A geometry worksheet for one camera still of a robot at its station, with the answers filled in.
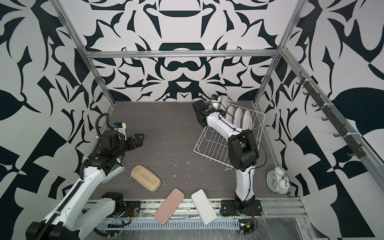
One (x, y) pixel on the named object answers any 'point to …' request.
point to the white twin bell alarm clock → (278, 180)
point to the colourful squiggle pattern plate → (217, 105)
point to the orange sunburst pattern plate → (225, 102)
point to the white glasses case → (204, 207)
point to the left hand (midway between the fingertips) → (136, 134)
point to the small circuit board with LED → (246, 226)
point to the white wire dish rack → (213, 145)
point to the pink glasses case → (169, 206)
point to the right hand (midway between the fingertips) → (222, 111)
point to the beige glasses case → (146, 177)
